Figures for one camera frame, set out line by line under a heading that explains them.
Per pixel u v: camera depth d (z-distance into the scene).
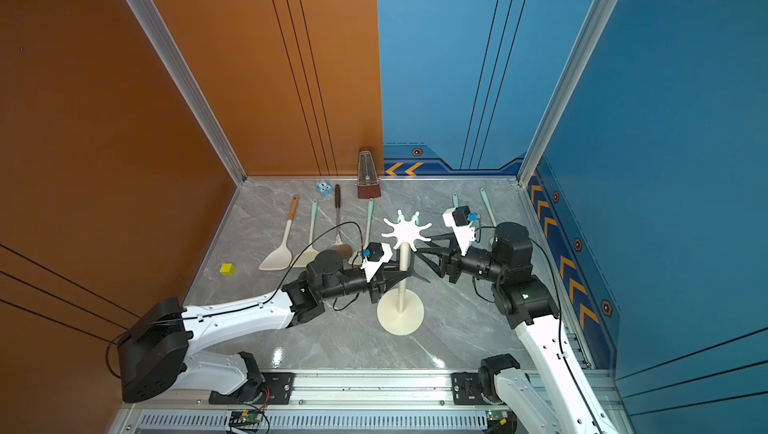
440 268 0.59
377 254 0.58
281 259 0.96
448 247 0.64
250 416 0.72
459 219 0.56
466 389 0.72
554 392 0.40
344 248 1.00
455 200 1.12
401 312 0.85
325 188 1.16
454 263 0.56
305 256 0.92
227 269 0.93
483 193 1.15
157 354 0.41
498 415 0.72
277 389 0.74
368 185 1.09
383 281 0.63
